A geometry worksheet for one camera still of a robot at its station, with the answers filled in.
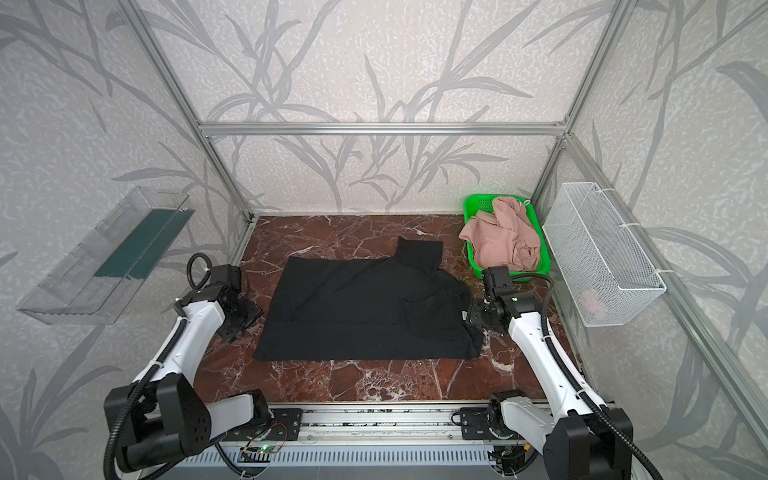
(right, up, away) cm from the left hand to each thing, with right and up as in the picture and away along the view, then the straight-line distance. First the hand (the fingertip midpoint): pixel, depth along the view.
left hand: (255, 310), depth 84 cm
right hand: (+64, +1, -1) cm, 64 cm away
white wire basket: (+85, +13, -21) cm, 88 cm away
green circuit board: (+10, -30, -13) cm, 34 cm away
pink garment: (+77, +21, +17) cm, 82 cm away
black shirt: (+30, -2, +10) cm, 32 cm away
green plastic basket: (+74, +35, +32) cm, 88 cm away
